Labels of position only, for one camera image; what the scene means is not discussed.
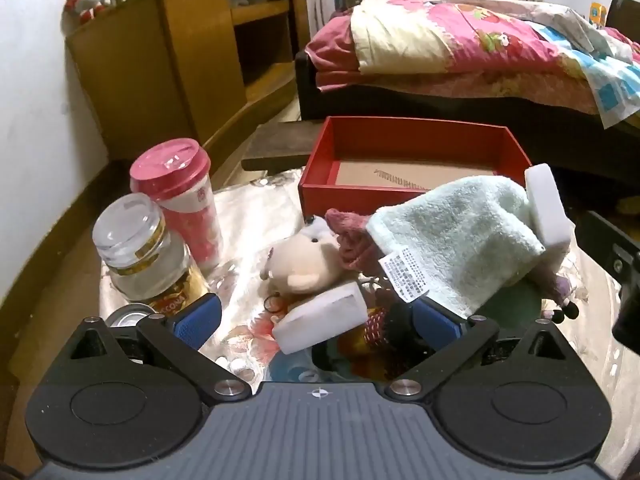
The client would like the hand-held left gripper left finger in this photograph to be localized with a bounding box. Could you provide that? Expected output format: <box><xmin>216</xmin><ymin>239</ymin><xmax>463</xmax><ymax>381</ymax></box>
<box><xmin>67</xmin><ymin>292</ymin><xmax>253</xmax><ymax>403</ymax></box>

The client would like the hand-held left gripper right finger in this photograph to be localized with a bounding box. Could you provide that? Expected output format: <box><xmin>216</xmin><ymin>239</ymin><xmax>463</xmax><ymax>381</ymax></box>
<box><xmin>385</xmin><ymin>297</ymin><xmax>571</xmax><ymax>403</ymax></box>

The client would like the pink pig plush toy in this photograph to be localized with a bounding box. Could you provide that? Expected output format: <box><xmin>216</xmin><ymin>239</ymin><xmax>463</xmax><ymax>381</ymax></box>
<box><xmin>467</xmin><ymin>260</ymin><xmax>581</xmax><ymax>336</ymax></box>

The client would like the light green towel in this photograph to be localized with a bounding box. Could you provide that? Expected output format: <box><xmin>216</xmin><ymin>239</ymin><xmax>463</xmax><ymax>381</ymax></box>
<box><xmin>367</xmin><ymin>175</ymin><xmax>546</xmax><ymax>318</ymax></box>

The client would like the white foam sponge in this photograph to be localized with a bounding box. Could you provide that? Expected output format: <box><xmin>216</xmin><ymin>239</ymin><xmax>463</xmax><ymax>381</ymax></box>
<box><xmin>272</xmin><ymin>282</ymin><xmax>371</xmax><ymax>356</ymax></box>
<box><xmin>524</xmin><ymin>162</ymin><xmax>573</xmax><ymax>251</ymax></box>

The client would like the beige plush animal toy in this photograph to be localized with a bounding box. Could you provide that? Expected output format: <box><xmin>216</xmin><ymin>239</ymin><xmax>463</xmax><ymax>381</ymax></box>
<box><xmin>262</xmin><ymin>214</ymin><xmax>351</xmax><ymax>306</ymax></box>

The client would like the pink knit sock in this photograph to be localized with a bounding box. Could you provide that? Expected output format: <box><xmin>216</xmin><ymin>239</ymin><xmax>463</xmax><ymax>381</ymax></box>
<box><xmin>325</xmin><ymin>208</ymin><xmax>386</xmax><ymax>273</ymax></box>

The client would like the red cardboard box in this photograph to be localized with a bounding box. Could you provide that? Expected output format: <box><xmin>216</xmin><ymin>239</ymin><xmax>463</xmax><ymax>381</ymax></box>
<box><xmin>297</xmin><ymin>116</ymin><xmax>533</xmax><ymax>218</ymax></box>

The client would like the dark red patterned cloth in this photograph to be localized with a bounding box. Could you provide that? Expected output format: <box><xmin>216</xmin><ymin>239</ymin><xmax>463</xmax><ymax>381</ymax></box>
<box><xmin>364</xmin><ymin>307</ymin><xmax>401</xmax><ymax>346</ymax></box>

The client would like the metal can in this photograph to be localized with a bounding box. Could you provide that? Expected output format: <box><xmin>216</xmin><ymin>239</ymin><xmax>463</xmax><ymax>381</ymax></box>
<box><xmin>107</xmin><ymin>302</ymin><xmax>161</xmax><ymax>331</ymax></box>

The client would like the clear glass jar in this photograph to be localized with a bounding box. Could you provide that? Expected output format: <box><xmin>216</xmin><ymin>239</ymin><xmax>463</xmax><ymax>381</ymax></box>
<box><xmin>91</xmin><ymin>192</ymin><xmax>211</xmax><ymax>311</ymax></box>

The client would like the pink lidded cup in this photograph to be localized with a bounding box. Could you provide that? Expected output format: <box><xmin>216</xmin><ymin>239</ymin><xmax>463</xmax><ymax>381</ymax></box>
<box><xmin>129</xmin><ymin>137</ymin><xmax>223</xmax><ymax>271</ymax></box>

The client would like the floral satin tablecloth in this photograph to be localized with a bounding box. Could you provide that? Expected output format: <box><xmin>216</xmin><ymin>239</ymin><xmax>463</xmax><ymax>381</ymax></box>
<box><xmin>97</xmin><ymin>165</ymin><xmax>636</xmax><ymax>476</ymax></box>

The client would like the blue patterned blanket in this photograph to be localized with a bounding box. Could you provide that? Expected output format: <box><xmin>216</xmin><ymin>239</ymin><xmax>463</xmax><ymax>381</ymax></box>
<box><xmin>530</xmin><ymin>5</ymin><xmax>640</xmax><ymax>128</ymax></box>

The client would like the dark wooden bench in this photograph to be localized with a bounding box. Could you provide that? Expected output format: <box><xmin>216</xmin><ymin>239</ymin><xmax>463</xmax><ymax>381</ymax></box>
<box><xmin>241</xmin><ymin>121</ymin><xmax>326</xmax><ymax>172</ymax></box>

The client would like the bed with pink quilt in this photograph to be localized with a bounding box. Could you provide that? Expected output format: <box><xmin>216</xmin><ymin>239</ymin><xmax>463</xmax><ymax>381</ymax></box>
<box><xmin>294</xmin><ymin>0</ymin><xmax>640</xmax><ymax>181</ymax></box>

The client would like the dark box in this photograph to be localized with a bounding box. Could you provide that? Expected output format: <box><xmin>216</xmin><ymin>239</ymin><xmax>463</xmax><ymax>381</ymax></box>
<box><xmin>605</xmin><ymin>0</ymin><xmax>640</xmax><ymax>41</ymax></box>

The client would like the wooden cabinet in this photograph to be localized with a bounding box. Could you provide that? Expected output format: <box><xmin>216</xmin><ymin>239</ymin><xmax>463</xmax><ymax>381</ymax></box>
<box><xmin>65</xmin><ymin>0</ymin><xmax>311</xmax><ymax>161</ymax></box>

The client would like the pink floral quilt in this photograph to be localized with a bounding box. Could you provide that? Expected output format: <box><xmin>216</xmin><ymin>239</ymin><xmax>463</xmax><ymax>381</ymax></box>
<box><xmin>305</xmin><ymin>0</ymin><xmax>640</xmax><ymax>111</ymax></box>

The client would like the red white plush toy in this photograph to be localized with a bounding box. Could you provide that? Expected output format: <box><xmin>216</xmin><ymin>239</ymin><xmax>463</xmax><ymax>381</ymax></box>
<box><xmin>64</xmin><ymin>0</ymin><xmax>111</xmax><ymax>23</ymax></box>

